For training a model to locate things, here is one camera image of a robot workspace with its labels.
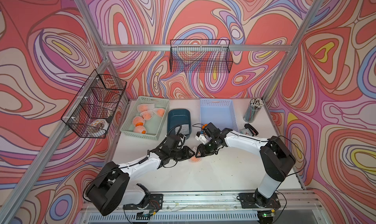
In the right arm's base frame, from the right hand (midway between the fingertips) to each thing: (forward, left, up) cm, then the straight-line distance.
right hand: (200, 159), depth 84 cm
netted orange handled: (-1, +4, +1) cm, 4 cm away
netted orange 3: (+27, +41, +4) cm, 49 cm away
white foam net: (+20, +9, +1) cm, 22 cm away
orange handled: (+9, -2, +21) cm, 23 cm away
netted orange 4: (+20, +38, +4) cm, 43 cm away
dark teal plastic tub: (+34, +15, -3) cm, 38 cm away
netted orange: (+35, +27, +3) cm, 45 cm away
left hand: (+1, +2, +4) cm, 5 cm away
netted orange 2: (+32, +35, +3) cm, 48 cm away
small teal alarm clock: (+19, -33, -3) cm, 38 cm away
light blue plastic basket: (+40, -19, -5) cm, 44 cm away
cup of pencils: (+30, -38, +13) cm, 50 cm away
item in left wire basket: (+10, +50, +24) cm, 56 cm away
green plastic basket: (+27, +31, -4) cm, 41 cm away
